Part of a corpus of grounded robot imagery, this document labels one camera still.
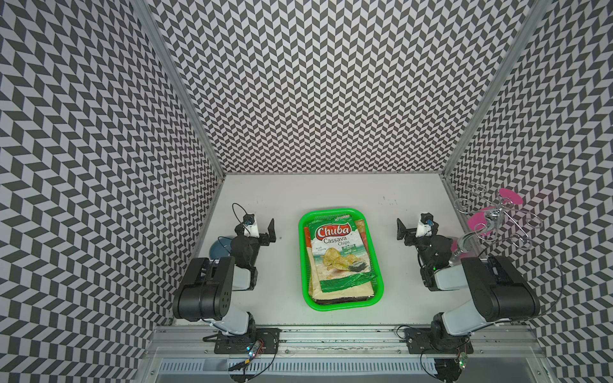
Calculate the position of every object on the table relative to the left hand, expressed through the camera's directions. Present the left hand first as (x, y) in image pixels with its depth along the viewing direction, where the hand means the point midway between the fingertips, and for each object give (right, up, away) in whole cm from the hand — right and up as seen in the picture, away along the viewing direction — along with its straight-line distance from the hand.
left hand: (261, 219), depth 91 cm
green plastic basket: (+18, +1, 0) cm, 18 cm away
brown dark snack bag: (+31, -24, -15) cm, 42 cm away
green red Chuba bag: (+29, -11, -10) cm, 33 cm away
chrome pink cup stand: (+75, +1, -17) cm, 77 cm away
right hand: (+57, 0, -1) cm, 57 cm away
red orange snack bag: (+21, -20, -20) cm, 35 cm away
